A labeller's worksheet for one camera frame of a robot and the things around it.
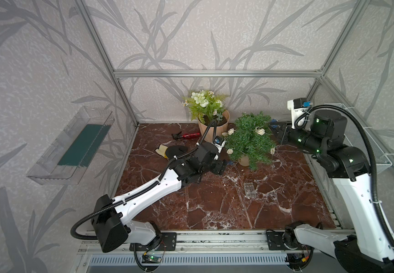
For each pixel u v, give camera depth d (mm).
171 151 1019
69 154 658
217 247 733
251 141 779
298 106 502
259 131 671
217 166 658
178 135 1113
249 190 888
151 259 706
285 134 508
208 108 909
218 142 640
